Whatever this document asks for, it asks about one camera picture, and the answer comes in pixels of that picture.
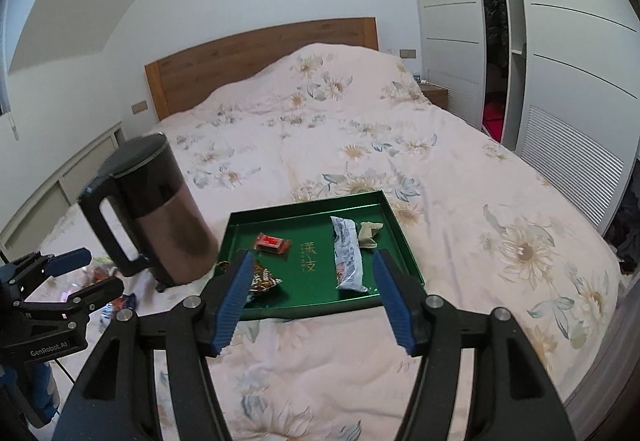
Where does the brown electric kettle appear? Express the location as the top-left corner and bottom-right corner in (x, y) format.
(77, 132), (219, 293)

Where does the white wardrobe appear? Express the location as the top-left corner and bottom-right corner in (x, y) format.
(402, 0), (640, 234)

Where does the small white green snack packet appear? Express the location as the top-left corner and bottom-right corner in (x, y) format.
(357, 220), (385, 249)

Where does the black cable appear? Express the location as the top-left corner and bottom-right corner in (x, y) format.
(52, 357), (80, 389)

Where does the clear bag of mixed snacks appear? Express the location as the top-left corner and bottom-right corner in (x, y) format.
(75, 257), (123, 287)

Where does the wooden bedside table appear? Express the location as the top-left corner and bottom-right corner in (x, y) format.
(417, 81), (449, 111)

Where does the red cloth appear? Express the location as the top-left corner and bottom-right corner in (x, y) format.
(481, 91), (506, 142)

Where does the dark cloth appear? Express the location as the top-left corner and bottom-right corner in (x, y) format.
(602, 181), (640, 272)

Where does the blue and brown cookie packet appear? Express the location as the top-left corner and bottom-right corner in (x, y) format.
(100, 293), (137, 322)

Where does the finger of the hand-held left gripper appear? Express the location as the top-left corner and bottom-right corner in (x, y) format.
(16, 277), (124, 322)
(10, 248), (92, 284)

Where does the person's left hand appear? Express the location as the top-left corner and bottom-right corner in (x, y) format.
(22, 361), (61, 430)

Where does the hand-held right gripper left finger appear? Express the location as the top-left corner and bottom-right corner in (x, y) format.
(62, 248), (256, 441)

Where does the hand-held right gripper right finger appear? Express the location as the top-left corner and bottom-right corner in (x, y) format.
(372, 248), (576, 441)

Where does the long blue white snack packet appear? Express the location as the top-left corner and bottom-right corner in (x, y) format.
(330, 216), (370, 293)

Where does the red snack bar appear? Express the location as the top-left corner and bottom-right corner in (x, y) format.
(252, 232), (292, 254)

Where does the brown oat snack packet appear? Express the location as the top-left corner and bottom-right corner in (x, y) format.
(216, 258), (285, 304)

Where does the wooden headboard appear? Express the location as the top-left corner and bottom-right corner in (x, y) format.
(144, 17), (378, 123)

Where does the green tray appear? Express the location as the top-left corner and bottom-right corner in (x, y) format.
(212, 190), (427, 321)

